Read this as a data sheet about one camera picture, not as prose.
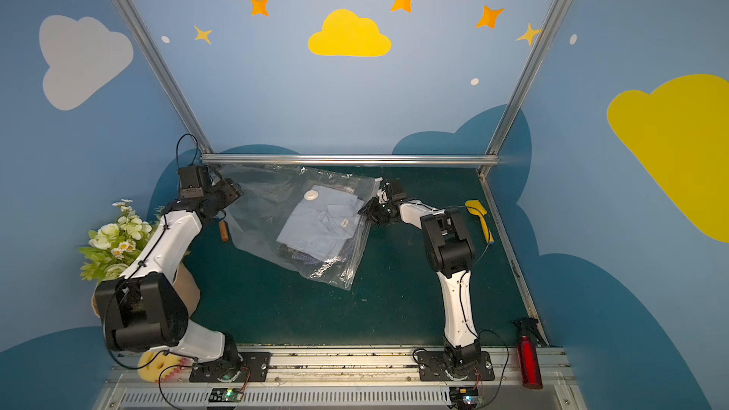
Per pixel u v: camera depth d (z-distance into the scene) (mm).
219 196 765
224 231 1002
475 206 1110
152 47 839
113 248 615
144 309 430
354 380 733
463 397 706
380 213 941
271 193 1096
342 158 1211
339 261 890
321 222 979
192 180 652
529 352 749
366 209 984
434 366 748
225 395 711
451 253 595
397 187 880
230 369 686
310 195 1056
